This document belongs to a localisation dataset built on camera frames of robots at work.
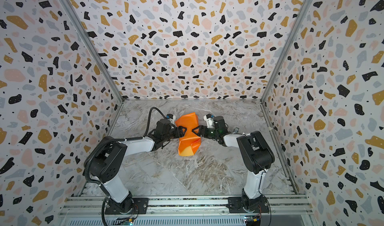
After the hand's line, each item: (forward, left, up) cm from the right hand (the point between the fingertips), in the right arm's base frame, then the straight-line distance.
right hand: (196, 131), depth 93 cm
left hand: (+1, +7, +1) cm, 7 cm away
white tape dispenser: (+4, -26, -4) cm, 26 cm away
